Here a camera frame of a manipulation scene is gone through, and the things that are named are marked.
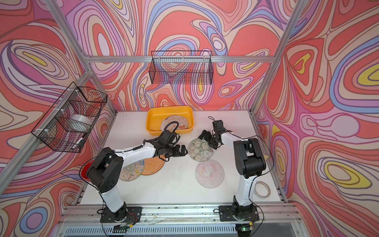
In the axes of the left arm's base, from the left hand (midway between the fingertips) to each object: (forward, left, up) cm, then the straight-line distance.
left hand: (184, 153), depth 90 cm
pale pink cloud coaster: (-11, -15, -5) cm, 19 cm away
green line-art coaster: (+5, -10, -5) cm, 12 cm away
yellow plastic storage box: (+38, +24, -4) cm, 45 cm away
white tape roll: (-21, -47, -4) cm, 52 cm away
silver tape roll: (+1, +49, +27) cm, 56 cm away
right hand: (+9, -13, -3) cm, 16 cm away
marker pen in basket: (-3, +51, +20) cm, 55 cm away
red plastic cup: (-14, +51, +7) cm, 53 cm away
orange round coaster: (-5, +19, -5) cm, 20 cm away
